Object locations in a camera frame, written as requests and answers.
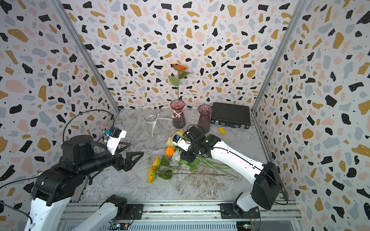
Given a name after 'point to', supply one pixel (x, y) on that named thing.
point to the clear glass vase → (151, 117)
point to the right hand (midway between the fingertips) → (184, 153)
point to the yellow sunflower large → (166, 174)
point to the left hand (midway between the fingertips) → (137, 148)
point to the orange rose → (170, 151)
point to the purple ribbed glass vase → (204, 119)
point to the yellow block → (221, 130)
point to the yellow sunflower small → (163, 161)
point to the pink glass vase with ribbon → (178, 121)
